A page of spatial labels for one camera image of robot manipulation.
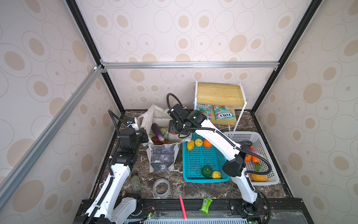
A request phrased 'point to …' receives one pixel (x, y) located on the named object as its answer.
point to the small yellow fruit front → (216, 175)
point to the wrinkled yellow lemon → (190, 145)
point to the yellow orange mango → (259, 178)
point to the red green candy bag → (205, 109)
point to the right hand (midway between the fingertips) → (172, 129)
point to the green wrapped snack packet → (205, 206)
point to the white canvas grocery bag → (162, 146)
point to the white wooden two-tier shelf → (216, 94)
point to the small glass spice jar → (136, 182)
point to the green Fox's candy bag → (223, 112)
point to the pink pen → (183, 208)
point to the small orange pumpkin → (248, 158)
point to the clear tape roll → (163, 195)
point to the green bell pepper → (207, 171)
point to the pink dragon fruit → (156, 141)
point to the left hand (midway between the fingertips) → (146, 126)
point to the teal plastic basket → (202, 162)
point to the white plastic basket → (253, 163)
